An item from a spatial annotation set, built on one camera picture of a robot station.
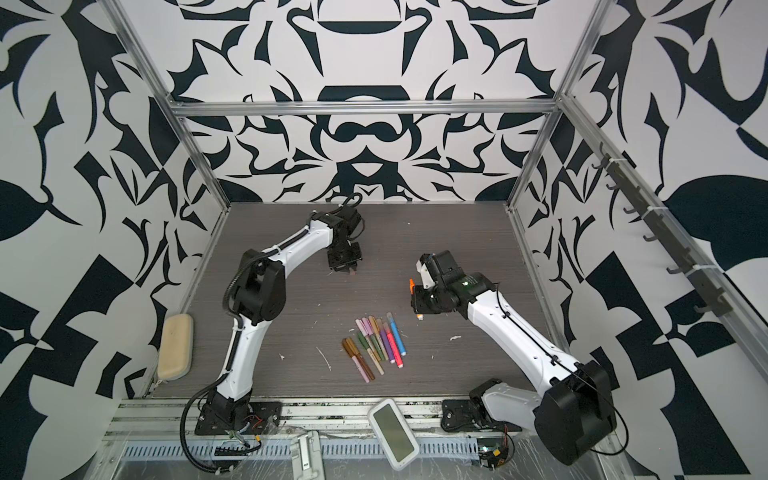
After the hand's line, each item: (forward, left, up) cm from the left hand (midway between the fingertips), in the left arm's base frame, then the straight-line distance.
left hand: (358, 261), depth 97 cm
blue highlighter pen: (-22, -11, -4) cm, 25 cm away
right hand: (-18, -16, +8) cm, 26 cm away
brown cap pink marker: (-29, +1, -5) cm, 29 cm away
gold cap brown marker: (-27, +1, -5) cm, 27 cm away
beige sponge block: (-25, +49, -2) cm, 55 cm away
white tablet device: (-47, -9, 0) cm, 47 cm away
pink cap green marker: (-23, -4, -5) cm, 24 cm away
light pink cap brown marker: (-21, -2, -4) cm, 22 cm away
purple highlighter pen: (-24, -8, -5) cm, 26 cm away
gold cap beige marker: (-20, -5, -5) cm, 21 cm away
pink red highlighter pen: (-26, -10, -4) cm, 28 cm away
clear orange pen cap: (-4, +2, -1) cm, 4 cm away
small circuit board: (-51, -32, -6) cm, 60 cm away
